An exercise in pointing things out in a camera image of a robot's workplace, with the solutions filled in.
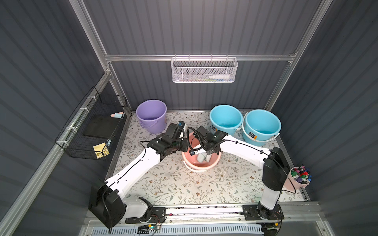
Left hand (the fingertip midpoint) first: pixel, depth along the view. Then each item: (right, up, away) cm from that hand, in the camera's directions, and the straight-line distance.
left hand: (188, 143), depth 78 cm
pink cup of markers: (+56, -17, -4) cm, 59 cm away
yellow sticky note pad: (-36, 0, -18) cm, 40 cm away
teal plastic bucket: (+52, +8, +29) cm, 61 cm away
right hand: (+11, +1, +8) cm, 13 cm away
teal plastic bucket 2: (+26, +15, +24) cm, 38 cm away
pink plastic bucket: (+1, -13, +13) cm, 19 cm away
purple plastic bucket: (-28, +18, +31) cm, 45 cm away
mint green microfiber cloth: (+9, -9, +9) cm, 15 cm away
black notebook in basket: (-44, +10, -5) cm, 45 cm away
